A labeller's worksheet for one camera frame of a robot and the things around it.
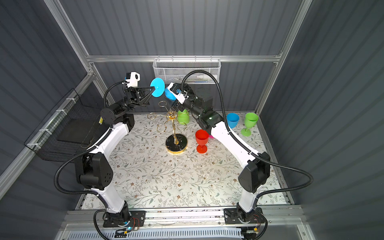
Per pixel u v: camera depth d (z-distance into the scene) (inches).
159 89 22.7
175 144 39.1
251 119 38.0
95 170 18.7
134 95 22.9
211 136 22.3
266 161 17.0
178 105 24.1
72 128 30.1
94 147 19.5
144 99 22.8
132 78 23.5
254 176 18.0
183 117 35.9
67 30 29.8
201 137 34.3
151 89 23.0
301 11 28.0
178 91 21.3
